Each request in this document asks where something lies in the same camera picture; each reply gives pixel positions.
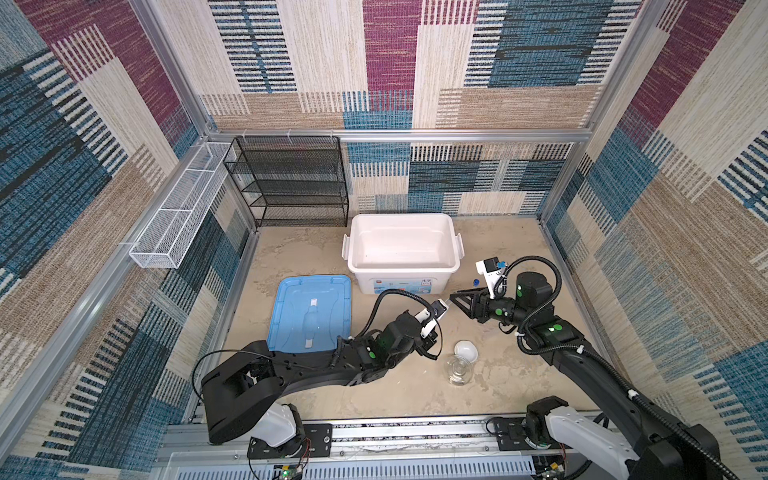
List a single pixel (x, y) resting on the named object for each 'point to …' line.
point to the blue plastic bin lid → (311, 312)
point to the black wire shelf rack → (291, 181)
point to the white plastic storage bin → (402, 251)
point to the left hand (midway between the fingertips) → (435, 312)
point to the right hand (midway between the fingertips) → (455, 300)
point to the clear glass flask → (458, 371)
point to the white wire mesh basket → (164, 242)
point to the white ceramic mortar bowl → (466, 350)
